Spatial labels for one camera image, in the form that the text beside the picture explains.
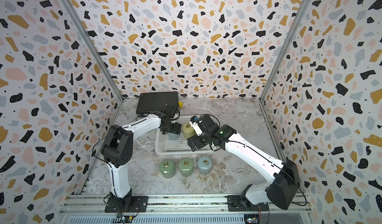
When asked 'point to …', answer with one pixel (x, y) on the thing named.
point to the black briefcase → (149, 102)
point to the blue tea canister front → (204, 165)
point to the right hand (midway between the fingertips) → (195, 139)
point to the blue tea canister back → (173, 136)
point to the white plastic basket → (164, 146)
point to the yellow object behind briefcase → (180, 104)
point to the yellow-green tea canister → (188, 131)
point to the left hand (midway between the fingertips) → (176, 128)
